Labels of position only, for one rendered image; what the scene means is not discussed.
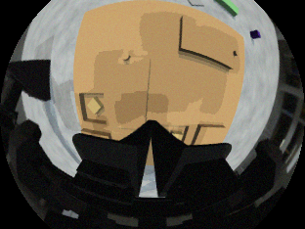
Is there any tan board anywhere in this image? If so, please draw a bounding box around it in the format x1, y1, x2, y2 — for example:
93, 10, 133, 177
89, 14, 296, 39
73, 0, 245, 146

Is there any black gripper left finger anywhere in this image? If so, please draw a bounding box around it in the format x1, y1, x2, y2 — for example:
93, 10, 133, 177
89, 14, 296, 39
73, 119, 153, 197

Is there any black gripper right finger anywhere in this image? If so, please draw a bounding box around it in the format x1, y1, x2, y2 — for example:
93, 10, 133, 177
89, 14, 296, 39
152, 119, 232, 198

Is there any light green rectangular block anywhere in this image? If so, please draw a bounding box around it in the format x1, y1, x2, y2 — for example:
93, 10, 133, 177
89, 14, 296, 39
214, 0, 239, 17

